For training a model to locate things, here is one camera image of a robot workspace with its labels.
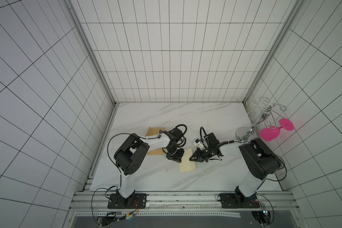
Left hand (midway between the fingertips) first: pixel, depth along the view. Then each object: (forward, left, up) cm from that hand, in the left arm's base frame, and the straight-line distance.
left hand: (177, 162), depth 86 cm
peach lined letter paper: (-1, -5, 0) cm, 5 cm away
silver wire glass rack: (+18, -50, +25) cm, 59 cm away
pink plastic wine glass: (+11, -54, +17) cm, 58 cm away
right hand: (+5, -9, -1) cm, 10 cm away
